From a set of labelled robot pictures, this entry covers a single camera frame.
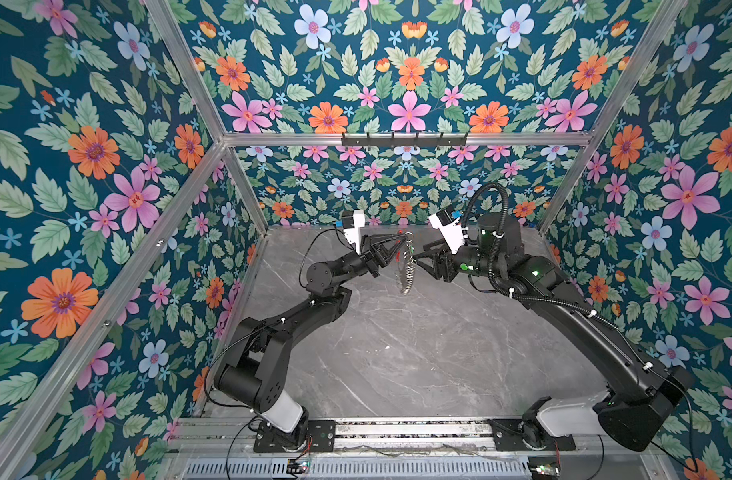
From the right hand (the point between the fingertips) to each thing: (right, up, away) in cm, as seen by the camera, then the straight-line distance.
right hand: (421, 248), depth 66 cm
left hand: (-3, +2, -6) cm, 7 cm away
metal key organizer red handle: (-4, -1, -2) cm, 4 cm away
